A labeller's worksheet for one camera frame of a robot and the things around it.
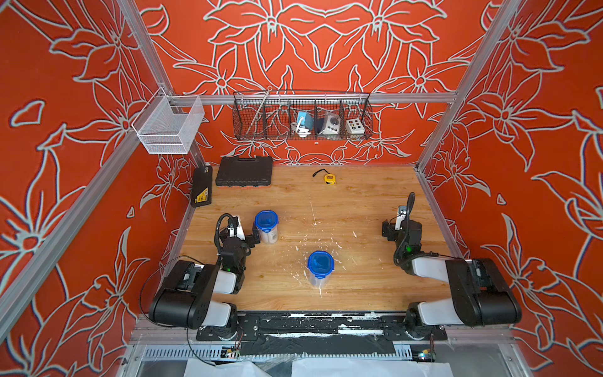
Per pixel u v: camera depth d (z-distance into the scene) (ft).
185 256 2.95
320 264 2.55
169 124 3.10
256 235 2.69
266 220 2.81
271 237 2.92
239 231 2.55
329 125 2.99
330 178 3.71
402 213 2.62
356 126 3.09
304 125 2.80
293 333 2.39
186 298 1.44
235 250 2.19
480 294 1.42
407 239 2.27
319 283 2.63
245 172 3.69
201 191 3.50
